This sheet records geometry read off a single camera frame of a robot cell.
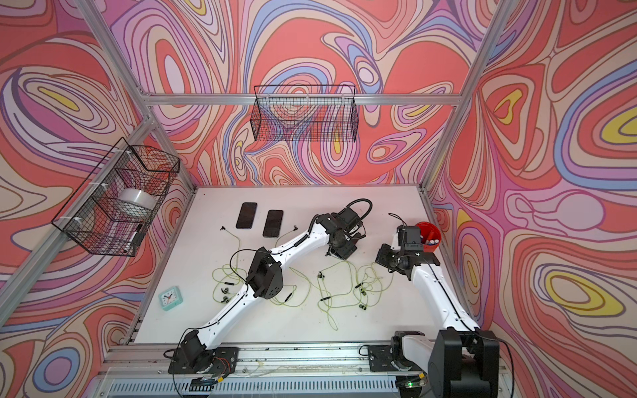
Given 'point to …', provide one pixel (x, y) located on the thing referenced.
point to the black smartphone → (273, 223)
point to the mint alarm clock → (170, 298)
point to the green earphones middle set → (291, 294)
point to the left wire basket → (109, 211)
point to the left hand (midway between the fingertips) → (347, 248)
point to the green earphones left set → (228, 278)
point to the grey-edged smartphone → (246, 215)
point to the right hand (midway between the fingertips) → (381, 262)
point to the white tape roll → (138, 197)
